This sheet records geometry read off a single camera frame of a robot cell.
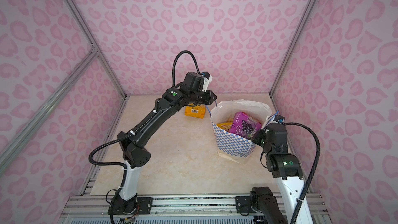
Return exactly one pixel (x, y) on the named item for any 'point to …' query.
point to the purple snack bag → (244, 125)
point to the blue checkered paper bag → (231, 145)
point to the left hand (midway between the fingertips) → (217, 94)
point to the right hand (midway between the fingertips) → (258, 129)
